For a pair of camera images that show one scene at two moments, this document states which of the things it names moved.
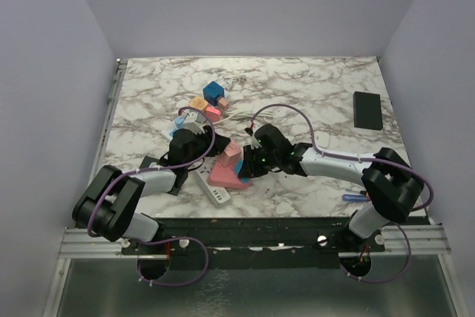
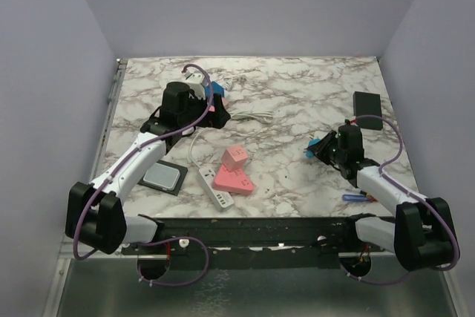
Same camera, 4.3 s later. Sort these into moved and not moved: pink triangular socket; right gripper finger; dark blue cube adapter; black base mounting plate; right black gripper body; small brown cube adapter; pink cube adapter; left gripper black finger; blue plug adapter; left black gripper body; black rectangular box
Moved: left gripper black finger; left black gripper body; right gripper finger; pink cube adapter; blue plug adapter; right black gripper body; pink triangular socket
Not moved: black base mounting plate; small brown cube adapter; black rectangular box; dark blue cube adapter
